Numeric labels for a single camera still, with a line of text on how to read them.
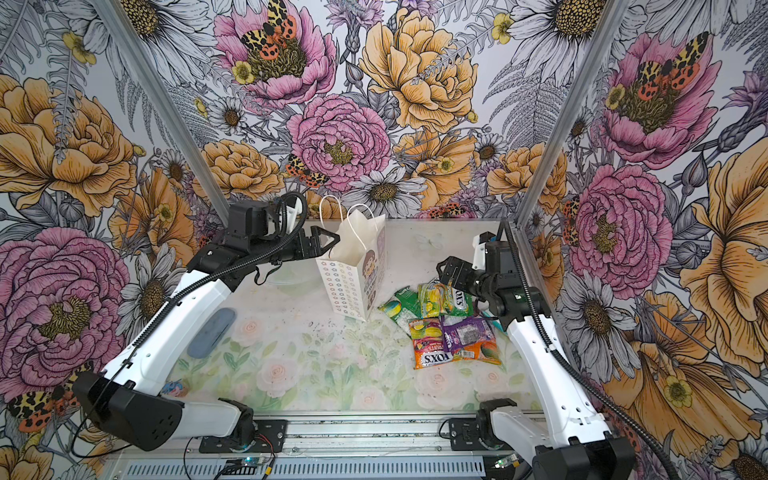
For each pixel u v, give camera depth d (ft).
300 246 2.05
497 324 2.94
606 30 2.43
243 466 2.39
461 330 2.86
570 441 1.25
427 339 2.85
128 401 1.24
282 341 2.98
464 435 2.43
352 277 2.55
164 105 2.86
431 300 3.04
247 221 1.75
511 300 1.66
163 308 1.47
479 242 2.27
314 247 2.06
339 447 2.41
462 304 2.95
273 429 2.48
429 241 3.79
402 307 3.09
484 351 2.80
